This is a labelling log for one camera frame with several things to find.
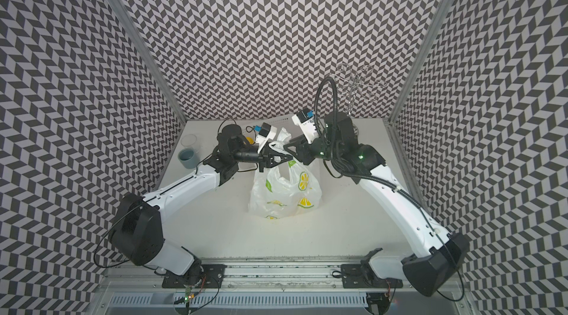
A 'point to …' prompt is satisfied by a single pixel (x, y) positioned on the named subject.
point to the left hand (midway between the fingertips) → (291, 159)
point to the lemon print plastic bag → (271, 197)
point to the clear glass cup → (189, 140)
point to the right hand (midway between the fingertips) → (289, 149)
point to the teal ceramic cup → (188, 157)
